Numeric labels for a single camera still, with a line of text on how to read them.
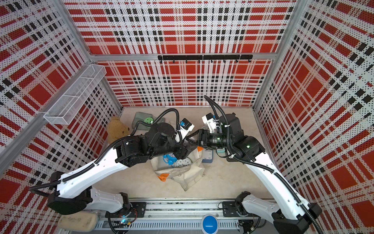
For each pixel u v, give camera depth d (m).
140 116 1.15
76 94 0.77
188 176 0.75
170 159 0.88
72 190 0.38
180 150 0.52
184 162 0.86
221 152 0.94
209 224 0.70
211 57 0.88
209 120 0.58
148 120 1.07
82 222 0.67
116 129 0.84
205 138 0.52
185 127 0.50
